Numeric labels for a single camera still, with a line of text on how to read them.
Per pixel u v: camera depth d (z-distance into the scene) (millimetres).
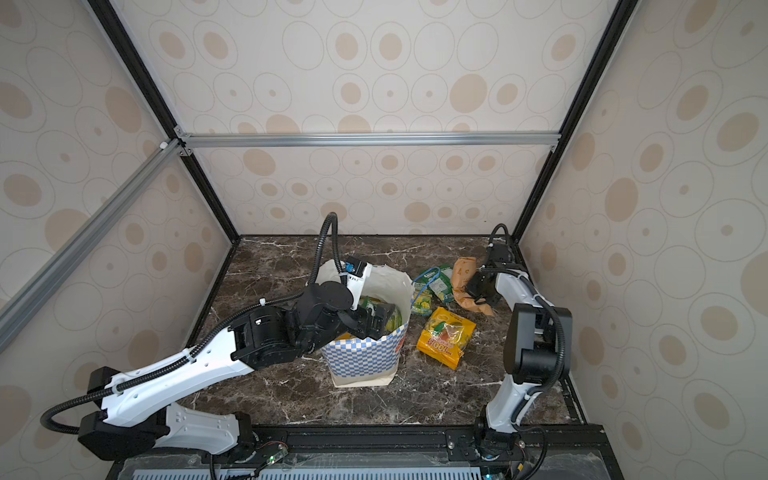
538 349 488
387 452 732
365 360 701
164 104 837
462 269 891
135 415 393
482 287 833
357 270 515
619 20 686
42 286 544
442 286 1016
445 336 876
